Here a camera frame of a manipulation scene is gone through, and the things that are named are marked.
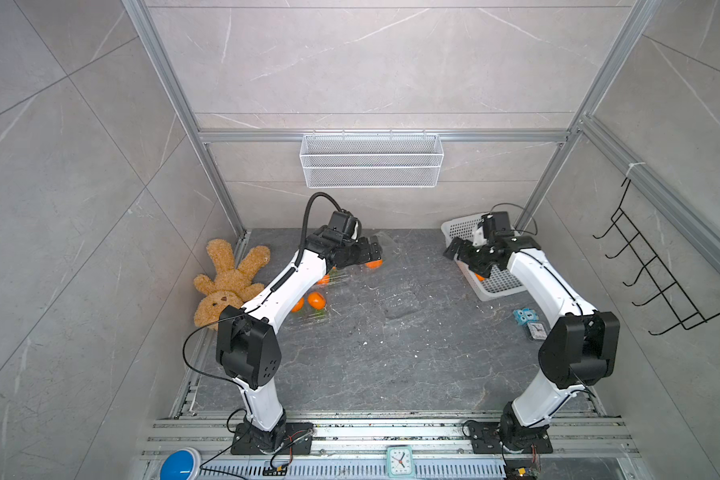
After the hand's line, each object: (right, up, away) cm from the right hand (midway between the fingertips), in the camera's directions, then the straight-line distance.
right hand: (459, 258), depth 89 cm
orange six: (-42, -8, +10) cm, 44 cm away
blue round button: (-72, -48, -20) cm, 89 cm away
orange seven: (-50, -15, +4) cm, 52 cm away
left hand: (-26, +3, -4) cm, 27 cm away
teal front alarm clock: (-20, -48, -20) cm, 56 cm away
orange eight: (-44, -14, +4) cm, 46 cm away
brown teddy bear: (-72, -9, +6) cm, 73 cm away
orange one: (+4, -5, -7) cm, 9 cm away
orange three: (-26, -2, +12) cm, 29 cm away
